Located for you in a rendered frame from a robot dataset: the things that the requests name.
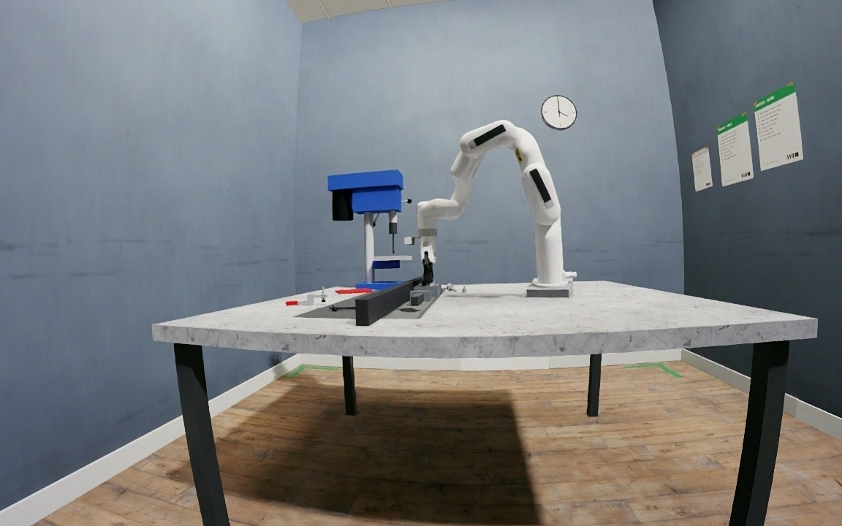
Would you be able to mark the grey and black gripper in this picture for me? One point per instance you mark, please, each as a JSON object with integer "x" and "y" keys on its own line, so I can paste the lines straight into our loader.
{"x": 428, "y": 256}

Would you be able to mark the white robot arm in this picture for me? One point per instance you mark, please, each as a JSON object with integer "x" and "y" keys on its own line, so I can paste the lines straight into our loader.
{"x": 538, "y": 186}

